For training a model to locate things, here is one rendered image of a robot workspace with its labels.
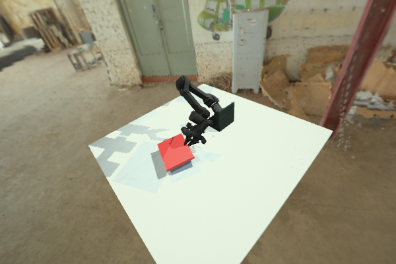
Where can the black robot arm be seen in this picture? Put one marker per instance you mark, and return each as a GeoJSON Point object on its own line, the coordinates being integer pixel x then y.
{"type": "Point", "coordinates": [200, 114]}

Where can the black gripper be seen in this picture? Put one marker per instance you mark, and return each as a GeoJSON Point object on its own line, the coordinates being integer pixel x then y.
{"type": "Point", "coordinates": [195, 133]}

